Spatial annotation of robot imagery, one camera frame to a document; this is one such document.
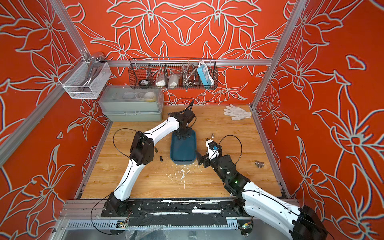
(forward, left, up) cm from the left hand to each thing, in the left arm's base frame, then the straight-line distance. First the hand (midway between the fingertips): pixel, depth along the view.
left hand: (187, 134), depth 98 cm
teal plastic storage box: (-10, +1, -5) cm, 11 cm away
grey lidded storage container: (+20, +42, +8) cm, 47 cm away
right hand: (-18, -9, +15) cm, 25 cm away
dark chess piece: (-18, +15, -2) cm, 23 cm away
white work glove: (+24, -39, -2) cm, 46 cm away
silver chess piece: (+2, -18, -2) cm, 18 cm away
